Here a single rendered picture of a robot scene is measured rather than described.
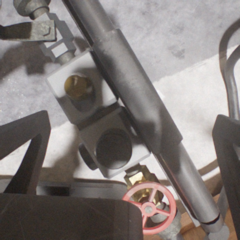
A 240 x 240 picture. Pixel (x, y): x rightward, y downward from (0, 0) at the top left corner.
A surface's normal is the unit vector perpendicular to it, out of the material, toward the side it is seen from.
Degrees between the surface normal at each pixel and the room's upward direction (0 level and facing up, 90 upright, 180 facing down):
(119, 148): 0
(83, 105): 0
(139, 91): 0
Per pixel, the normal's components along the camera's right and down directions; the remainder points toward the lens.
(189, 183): -0.24, 0.23
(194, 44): -0.03, 0.09
